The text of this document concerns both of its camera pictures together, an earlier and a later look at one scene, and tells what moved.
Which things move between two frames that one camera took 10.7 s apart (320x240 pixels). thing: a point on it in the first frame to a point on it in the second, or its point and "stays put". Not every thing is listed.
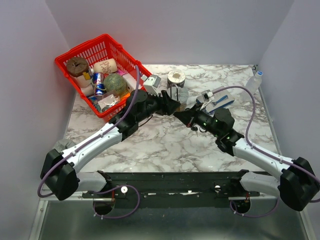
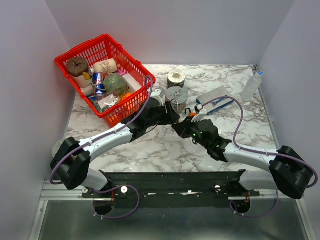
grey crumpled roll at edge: x=62 y=144 stays put
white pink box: x=131 y=82 stays put
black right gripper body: x=199 y=115 to x=191 y=129
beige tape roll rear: x=176 y=78 stays put
